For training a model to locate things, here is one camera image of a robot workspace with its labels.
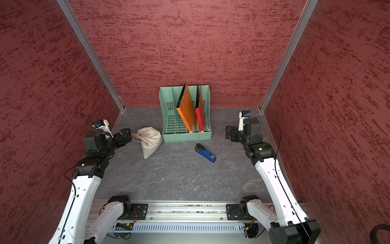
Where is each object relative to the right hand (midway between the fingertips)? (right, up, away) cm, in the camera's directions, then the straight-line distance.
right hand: (234, 130), depth 76 cm
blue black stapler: (-14, -15, +16) cm, 26 cm away
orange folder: (-26, +12, +15) cm, 32 cm away
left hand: (-56, -2, -2) cm, 56 cm away
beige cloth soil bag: (-47, -6, +12) cm, 48 cm away
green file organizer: (-37, -1, +30) cm, 48 cm away
